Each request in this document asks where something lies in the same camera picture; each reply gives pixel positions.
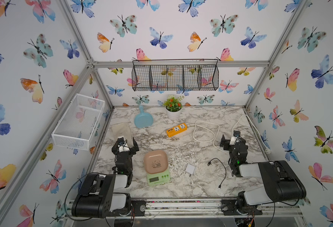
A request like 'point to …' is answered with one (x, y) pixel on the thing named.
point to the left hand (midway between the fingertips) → (127, 138)
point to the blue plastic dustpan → (143, 120)
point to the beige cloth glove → (122, 129)
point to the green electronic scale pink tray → (156, 164)
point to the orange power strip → (177, 130)
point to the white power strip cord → (219, 130)
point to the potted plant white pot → (173, 107)
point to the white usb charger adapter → (190, 169)
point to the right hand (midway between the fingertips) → (233, 134)
